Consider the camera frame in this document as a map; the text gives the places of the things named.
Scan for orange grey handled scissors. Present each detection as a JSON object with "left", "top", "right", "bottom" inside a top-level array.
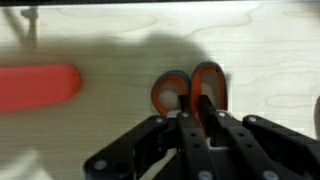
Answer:
[{"left": 150, "top": 60, "right": 230, "bottom": 134}]

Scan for long red plastic case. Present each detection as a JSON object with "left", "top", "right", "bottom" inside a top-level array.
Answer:
[{"left": 0, "top": 63, "right": 83, "bottom": 113}]

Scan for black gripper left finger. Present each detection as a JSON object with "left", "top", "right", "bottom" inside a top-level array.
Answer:
[{"left": 83, "top": 95, "right": 218, "bottom": 180}]

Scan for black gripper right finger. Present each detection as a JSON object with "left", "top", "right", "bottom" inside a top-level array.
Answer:
[{"left": 198, "top": 95, "right": 320, "bottom": 180}]

